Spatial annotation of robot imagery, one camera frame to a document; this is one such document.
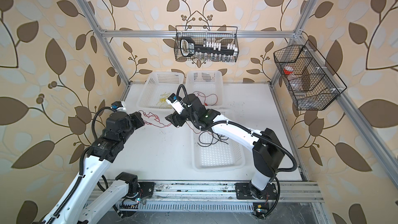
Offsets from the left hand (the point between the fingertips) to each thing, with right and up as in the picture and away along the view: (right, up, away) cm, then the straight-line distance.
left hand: (141, 112), depth 73 cm
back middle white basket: (+32, +17, +46) cm, 59 cm away
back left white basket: (-6, +15, +46) cm, 49 cm away
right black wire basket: (+82, +14, -1) cm, 83 cm away
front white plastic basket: (+34, -24, +14) cm, 44 cm away
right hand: (+14, -1, +3) cm, 14 cm away
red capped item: (+74, +22, +7) cm, 78 cm away
